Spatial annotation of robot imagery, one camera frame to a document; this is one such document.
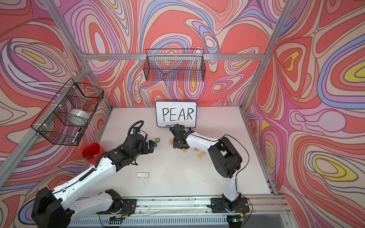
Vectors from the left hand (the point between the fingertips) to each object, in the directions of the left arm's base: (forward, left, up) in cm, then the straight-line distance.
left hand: (148, 143), depth 81 cm
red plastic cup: (-4, +32, -2) cm, 33 cm away
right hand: (+5, -18, -13) cm, 22 cm away
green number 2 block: (+11, -2, -13) cm, 17 cm away
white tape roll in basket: (+4, +33, +18) cm, 38 cm away
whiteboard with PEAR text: (+26, -13, -1) cm, 29 cm away
